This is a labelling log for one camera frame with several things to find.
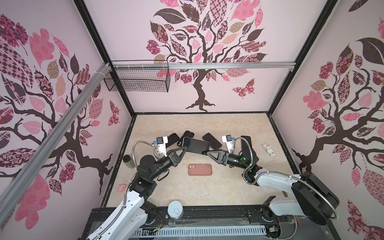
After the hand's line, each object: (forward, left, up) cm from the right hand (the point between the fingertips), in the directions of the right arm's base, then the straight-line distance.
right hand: (208, 153), depth 71 cm
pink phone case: (+2, +4, -24) cm, 25 cm away
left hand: (0, +10, +3) cm, 10 cm away
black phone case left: (+26, +24, -25) cm, 43 cm away
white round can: (-21, +17, -18) cm, 32 cm away
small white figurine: (+14, -42, -21) cm, 49 cm away
